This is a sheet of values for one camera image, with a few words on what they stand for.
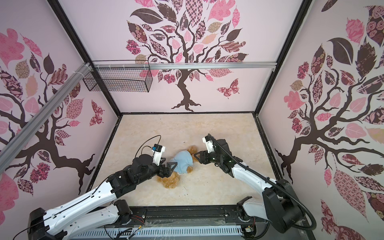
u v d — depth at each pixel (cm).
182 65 94
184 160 84
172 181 77
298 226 43
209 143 76
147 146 63
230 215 74
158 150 63
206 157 73
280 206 41
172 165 69
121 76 95
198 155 76
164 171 64
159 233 70
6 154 49
